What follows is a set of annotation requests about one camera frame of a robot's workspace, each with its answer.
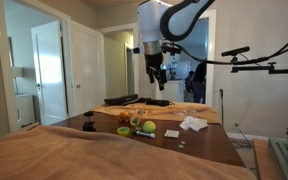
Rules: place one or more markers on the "clear plastic cup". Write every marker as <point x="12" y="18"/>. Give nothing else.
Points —
<point x="133" y="124"/>

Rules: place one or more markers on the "white printed card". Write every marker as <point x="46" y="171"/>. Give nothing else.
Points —
<point x="171" y="133"/>

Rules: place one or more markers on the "small silver coin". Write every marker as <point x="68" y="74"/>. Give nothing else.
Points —
<point x="181" y="146"/>
<point x="183" y="143"/>

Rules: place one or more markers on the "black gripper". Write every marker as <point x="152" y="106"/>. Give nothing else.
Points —
<point x="154" y="63"/>

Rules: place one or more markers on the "white dresser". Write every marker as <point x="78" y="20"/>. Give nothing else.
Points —
<point x="25" y="110"/>

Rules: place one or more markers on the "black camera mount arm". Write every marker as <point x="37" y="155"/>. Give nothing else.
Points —
<point x="277" y="70"/>

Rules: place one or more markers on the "white marker green cap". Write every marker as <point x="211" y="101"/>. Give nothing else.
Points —
<point x="145" y="134"/>

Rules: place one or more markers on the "metal framed board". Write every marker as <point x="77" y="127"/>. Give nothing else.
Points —
<point x="284" y="160"/>

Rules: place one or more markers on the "orange terry towel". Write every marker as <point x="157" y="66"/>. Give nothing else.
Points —
<point x="110" y="109"/>
<point x="84" y="156"/>

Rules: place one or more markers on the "small black clamp mount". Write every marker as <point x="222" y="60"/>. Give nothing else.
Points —
<point x="89" y="126"/>

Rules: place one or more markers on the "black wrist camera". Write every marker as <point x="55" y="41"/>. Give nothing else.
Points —
<point x="171" y="49"/>

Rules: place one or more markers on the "green bowl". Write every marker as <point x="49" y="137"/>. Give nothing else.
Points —
<point x="123" y="131"/>

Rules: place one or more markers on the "yellow pencil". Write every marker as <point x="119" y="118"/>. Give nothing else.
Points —
<point x="140" y="116"/>

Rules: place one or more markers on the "white panel door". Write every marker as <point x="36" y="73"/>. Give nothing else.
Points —
<point x="49" y="73"/>
<point x="87" y="66"/>

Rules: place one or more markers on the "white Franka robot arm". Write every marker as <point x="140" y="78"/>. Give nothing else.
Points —
<point x="150" y="20"/>

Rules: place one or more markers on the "long black box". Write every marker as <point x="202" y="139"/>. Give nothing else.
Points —
<point x="120" y="100"/>

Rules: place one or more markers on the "black fabric bag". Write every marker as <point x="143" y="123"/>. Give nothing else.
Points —
<point x="154" y="101"/>

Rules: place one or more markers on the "black stereo camera bar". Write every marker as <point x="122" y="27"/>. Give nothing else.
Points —
<point x="235" y="51"/>

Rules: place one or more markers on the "clear plastic wrapper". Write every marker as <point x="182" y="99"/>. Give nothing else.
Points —
<point x="185" y="114"/>

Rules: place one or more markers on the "orange toy car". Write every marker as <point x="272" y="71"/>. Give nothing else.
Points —
<point x="124" y="117"/>

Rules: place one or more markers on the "wooden side bench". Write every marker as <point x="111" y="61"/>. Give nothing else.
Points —
<point x="264" y="160"/>

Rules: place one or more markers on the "crumpled white tissue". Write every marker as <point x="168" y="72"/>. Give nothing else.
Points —
<point x="193" y="123"/>

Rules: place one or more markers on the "person in dark clothes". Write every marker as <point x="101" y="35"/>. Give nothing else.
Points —
<point x="199" y="83"/>

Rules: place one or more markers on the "yellow-green tennis ball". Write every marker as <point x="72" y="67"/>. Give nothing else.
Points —
<point x="149" y="127"/>

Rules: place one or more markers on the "thin dark pole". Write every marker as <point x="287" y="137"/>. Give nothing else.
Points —
<point x="222" y="106"/>

